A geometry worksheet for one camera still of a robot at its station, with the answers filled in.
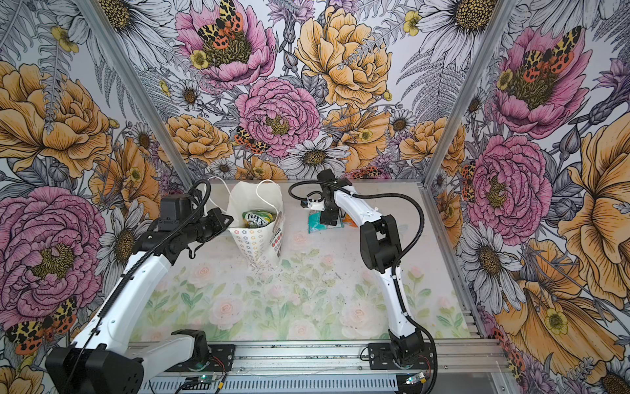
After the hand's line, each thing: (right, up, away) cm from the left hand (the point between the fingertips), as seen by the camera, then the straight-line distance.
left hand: (233, 226), depth 78 cm
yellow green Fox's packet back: (+5, +2, +9) cm, 10 cm away
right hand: (+32, +3, +25) cm, 40 cm away
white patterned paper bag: (+8, -7, +3) cm, 11 cm away
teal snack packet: (+24, -1, +25) cm, 35 cm away
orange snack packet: (+39, 0, +26) cm, 47 cm away
